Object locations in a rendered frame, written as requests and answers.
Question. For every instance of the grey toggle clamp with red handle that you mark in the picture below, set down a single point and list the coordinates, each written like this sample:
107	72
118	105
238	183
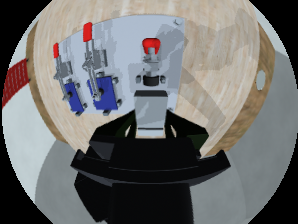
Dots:
64	71

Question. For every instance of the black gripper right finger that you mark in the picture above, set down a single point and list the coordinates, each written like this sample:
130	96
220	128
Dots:
185	128

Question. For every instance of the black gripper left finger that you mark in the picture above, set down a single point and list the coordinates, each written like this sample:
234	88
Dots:
119	126

